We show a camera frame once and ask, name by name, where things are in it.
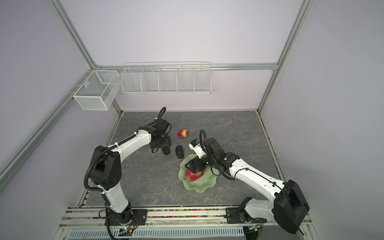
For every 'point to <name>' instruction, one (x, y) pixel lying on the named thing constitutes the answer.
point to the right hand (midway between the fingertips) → (191, 162)
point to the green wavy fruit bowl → (206, 182)
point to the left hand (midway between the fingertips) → (164, 145)
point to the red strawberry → (183, 133)
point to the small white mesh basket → (97, 91)
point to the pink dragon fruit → (192, 177)
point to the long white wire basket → (166, 78)
